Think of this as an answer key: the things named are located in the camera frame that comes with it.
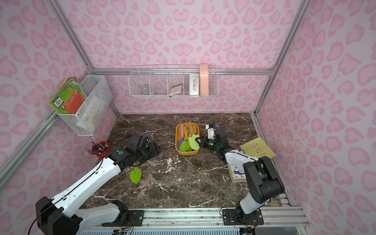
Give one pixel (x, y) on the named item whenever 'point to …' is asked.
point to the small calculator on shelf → (176, 89)
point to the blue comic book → (236, 176)
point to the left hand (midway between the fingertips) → (159, 148)
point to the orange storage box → (196, 128)
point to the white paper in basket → (92, 114)
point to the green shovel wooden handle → (192, 140)
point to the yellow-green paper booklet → (258, 148)
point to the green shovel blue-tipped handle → (185, 145)
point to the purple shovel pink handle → (181, 138)
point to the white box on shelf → (194, 84)
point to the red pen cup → (103, 150)
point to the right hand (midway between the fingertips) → (194, 139)
